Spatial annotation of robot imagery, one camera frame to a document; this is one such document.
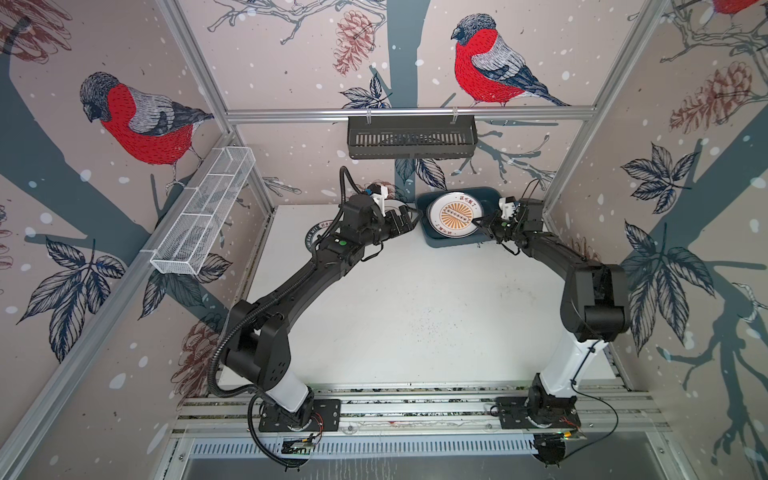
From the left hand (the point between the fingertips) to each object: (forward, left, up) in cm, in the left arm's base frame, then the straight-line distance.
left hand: (414, 217), depth 76 cm
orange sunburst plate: (+15, -15, -15) cm, 26 cm away
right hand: (+11, -20, -14) cm, 27 cm away
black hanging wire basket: (+41, -2, -2) cm, 41 cm away
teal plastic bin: (+13, -8, -25) cm, 29 cm away
